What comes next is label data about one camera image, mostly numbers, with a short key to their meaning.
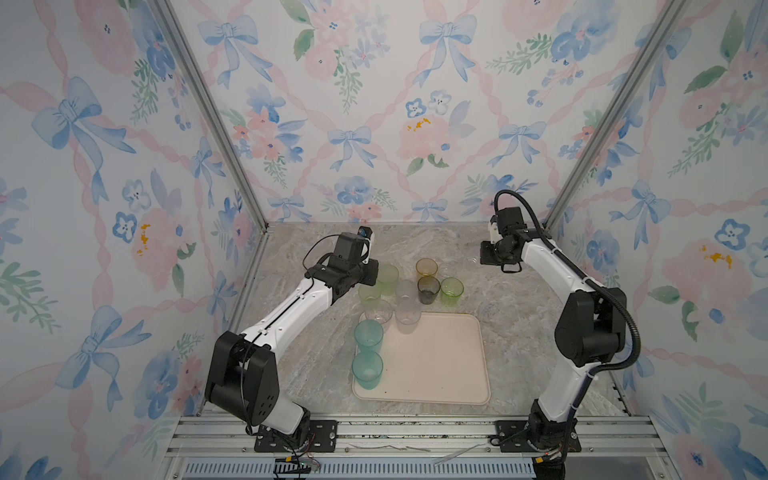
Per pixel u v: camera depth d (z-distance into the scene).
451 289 0.98
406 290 0.98
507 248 0.70
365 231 0.75
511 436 0.72
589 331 0.50
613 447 0.75
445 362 0.86
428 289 0.99
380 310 0.92
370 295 0.97
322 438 0.73
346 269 0.64
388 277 0.94
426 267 0.98
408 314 0.93
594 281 0.52
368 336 0.86
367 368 0.83
